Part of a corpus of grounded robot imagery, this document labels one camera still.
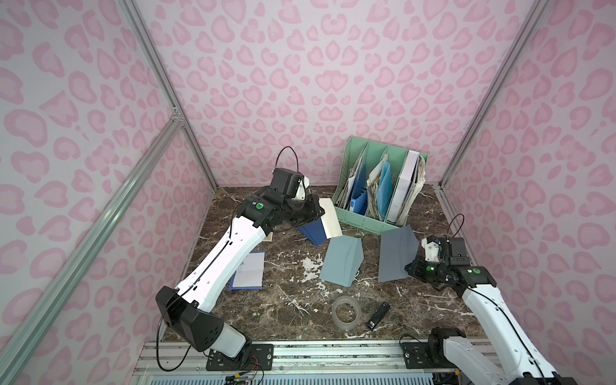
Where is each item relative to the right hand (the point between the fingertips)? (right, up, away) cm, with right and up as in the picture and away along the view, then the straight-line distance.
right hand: (404, 264), depth 80 cm
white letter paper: (-55, -6, +12) cm, 57 cm away
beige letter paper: (-25, +15, -7) cm, 30 cm away
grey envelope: (0, +4, +6) cm, 7 cm away
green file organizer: (-14, +24, +16) cm, 32 cm away
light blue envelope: (-19, -1, +16) cm, 24 cm away
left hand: (-26, +19, -10) cm, 34 cm away
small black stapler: (-9, -16, -2) cm, 19 cm away
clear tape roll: (-19, -17, +2) cm, 26 cm away
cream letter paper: (-50, +6, +21) cm, 54 cm away
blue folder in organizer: (-4, +25, +11) cm, 28 cm away
